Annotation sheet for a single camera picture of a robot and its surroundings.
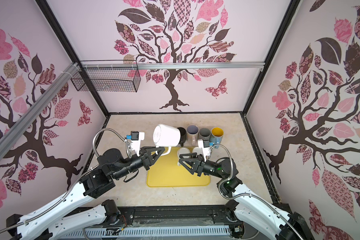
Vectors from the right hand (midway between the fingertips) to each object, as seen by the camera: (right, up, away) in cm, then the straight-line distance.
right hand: (181, 160), depth 60 cm
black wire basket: (-48, +47, +35) cm, 75 cm away
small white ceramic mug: (0, -1, +28) cm, 28 cm away
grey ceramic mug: (+15, +9, +35) cm, 39 cm away
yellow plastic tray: (-9, -14, +29) cm, 34 cm away
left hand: (-7, +3, -1) cm, 8 cm away
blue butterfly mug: (+22, +7, +33) cm, 40 cm away
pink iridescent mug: (+7, +8, +34) cm, 36 cm away
